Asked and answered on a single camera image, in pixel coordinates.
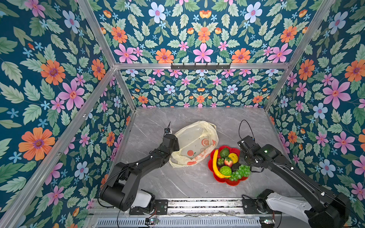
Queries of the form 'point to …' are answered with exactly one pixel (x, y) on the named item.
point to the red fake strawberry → (228, 162)
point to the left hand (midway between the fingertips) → (177, 137)
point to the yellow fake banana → (215, 165)
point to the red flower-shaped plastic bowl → (217, 177)
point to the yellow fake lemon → (234, 157)
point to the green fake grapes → (244, 171)
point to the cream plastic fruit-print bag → (196, 140)
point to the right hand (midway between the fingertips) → (241, 159)
